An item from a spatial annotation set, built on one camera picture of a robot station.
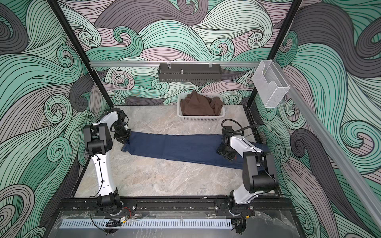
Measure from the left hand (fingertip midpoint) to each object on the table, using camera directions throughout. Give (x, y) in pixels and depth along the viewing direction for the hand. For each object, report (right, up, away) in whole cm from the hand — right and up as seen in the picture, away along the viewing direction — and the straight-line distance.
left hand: (127, 141), depth 98 cm
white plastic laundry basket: (+50, +16, +6) cm, 53 cm away
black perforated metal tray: (+42, +46, -3) cm, 63 cm away
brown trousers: (+46, +27, +12) cm, 55 cm away
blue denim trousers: (+50, -4, -1) cm, 50 cm away
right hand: (+62, -7, -7) cm, 63 cm away
